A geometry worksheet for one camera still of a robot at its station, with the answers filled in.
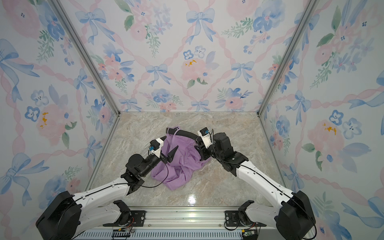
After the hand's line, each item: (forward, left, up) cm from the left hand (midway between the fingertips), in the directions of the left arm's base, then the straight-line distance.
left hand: (171, 141), depth 73 cm
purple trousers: (+1, -7, -20) cm, 21 cm away
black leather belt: (+9, 0, -4) cm, 10 cm away
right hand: (+2, -14, -5) cm, 15 cm away
